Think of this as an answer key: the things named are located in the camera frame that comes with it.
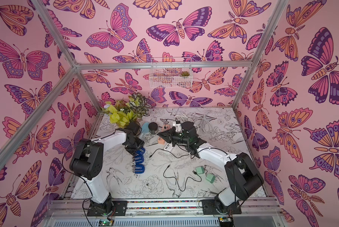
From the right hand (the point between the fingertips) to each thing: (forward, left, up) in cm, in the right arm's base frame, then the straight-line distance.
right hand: (159, 132), depth 77 cm
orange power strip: (+14, -1, -15) cm, 21 cm away
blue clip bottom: (-12, +13, -21) cm, 28 cm away
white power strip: (+2, -4, -20) cm, 21 cm away
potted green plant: (+18, +22, -4) cm, 29 cm away
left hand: (+3, +12, -22) cm, 25 cm away
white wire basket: (+42, -5, +11) cm, 44 cm away
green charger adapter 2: (-17, -30, -21) cm, 40 cm away
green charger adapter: (-12, -24, -22) cm, 35 cm away
